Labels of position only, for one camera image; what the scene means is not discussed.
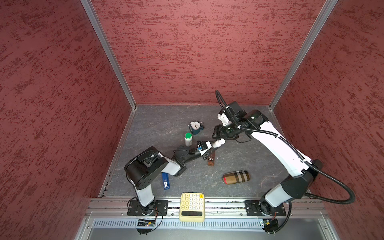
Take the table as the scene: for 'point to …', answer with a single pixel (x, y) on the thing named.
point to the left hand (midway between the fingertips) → (217, 144)
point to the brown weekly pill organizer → (211, 157)
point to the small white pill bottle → (217, 143)
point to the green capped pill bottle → (188, 139)
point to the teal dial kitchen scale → (195, 127)
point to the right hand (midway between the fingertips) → (217, 140)
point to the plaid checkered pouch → (236, 177)
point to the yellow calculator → (192, 207)
